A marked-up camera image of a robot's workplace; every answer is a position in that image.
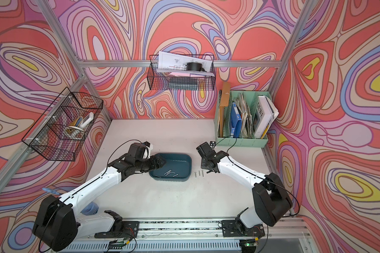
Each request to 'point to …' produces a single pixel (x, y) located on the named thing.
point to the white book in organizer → (267, 113)
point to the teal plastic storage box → (178, 167)
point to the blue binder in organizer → (236, 122)
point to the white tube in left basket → (87, 119)
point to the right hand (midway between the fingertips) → (210, 167)
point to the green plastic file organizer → (242, 118)
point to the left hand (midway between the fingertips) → (163, 162)
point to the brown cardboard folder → (224, 102)
